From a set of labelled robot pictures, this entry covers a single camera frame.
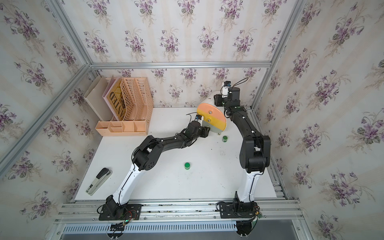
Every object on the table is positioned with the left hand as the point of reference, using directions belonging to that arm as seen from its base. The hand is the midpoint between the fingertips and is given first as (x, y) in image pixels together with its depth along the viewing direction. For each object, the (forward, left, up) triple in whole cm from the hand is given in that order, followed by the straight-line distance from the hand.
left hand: (208, 128), depth 101 cm
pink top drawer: (+2, -1, +16) cm, 16 cm away
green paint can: (-7, -10, -2) cm, 13 cm away
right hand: (+10, -5, +20) cm, 23 cm away
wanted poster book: (+12, +61, +16) cm, 64 cm away
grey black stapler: (-32, +63, -5) cm, 71 cm away
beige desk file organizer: (+21, +59, +3) cm, 63 cm away
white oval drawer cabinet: (+10, 0, +18) cm, 21 cm away
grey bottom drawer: (-1, -2, +3) cm, 3 cm away
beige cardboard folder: (+7, +70, +22) cm, 74 cm away
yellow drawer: (+1, -2, +7) cm, 7 cm away
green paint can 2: (-26, +15, -3) cm, 30 cm away
